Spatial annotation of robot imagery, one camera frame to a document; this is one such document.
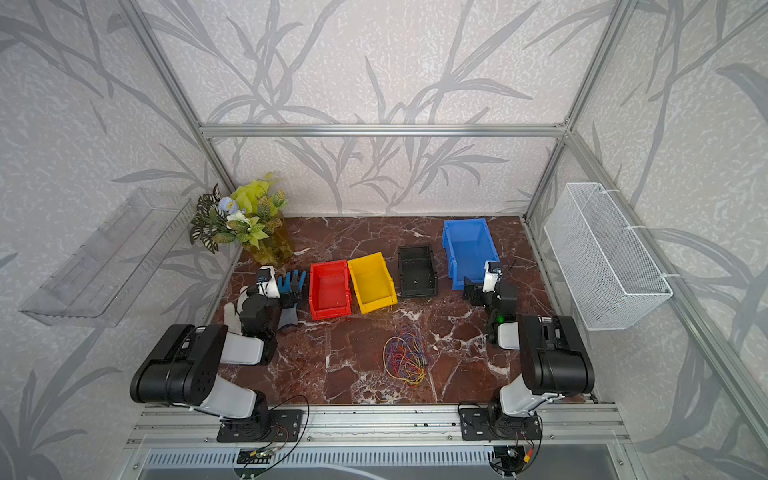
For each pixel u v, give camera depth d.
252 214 0.93
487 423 0.73
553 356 0.46
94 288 0.64
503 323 0.68
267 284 0.76
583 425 0.76
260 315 0.70
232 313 0.94
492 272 0.81
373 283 1.00
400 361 0.79
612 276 0.60
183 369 0.46
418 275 1.02
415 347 0.85
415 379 0.80
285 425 0.73
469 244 1.07
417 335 0.89
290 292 0.84
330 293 0.97
